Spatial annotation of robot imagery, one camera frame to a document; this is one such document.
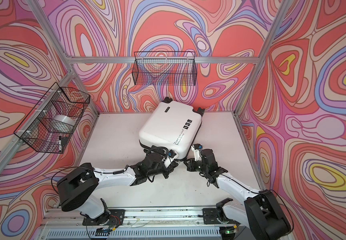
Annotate wall wire basket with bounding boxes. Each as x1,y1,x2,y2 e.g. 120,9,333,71
14,83,91,154
132,51,197,87

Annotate white tape roll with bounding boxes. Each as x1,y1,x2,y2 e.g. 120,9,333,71
51,115,76,134

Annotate left wall wire basket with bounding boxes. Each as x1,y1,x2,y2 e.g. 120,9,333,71
14,83,91,154

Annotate back wall wire basket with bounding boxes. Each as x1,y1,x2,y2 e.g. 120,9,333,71
132,51,197,87

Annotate black suitcase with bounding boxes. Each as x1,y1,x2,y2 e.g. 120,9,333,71
139,97,205,161

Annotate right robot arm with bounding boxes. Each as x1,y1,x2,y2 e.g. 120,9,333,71
184,144,292,240

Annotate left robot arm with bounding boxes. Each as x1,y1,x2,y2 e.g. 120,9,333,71
57,147,178,225

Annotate black marker pen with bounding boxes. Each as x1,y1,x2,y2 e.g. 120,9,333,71
58,136,63,153

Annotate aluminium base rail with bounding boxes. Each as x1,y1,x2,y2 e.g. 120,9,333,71
34,206,255,240

